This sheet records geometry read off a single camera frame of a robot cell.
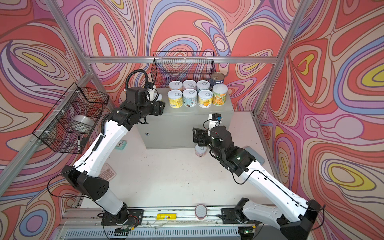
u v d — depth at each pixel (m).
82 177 0.41
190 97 0.72
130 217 0.73
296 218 0.38
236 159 0.47
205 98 0.72
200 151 0.93
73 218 0.75
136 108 0.54
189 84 0.78
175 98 0.72
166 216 0.72
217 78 0.74
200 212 0.71
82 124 0.70
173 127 0.91
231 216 0.73
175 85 0.78
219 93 0.70
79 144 0.72
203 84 0.78
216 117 0.57
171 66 0.96
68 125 0.74
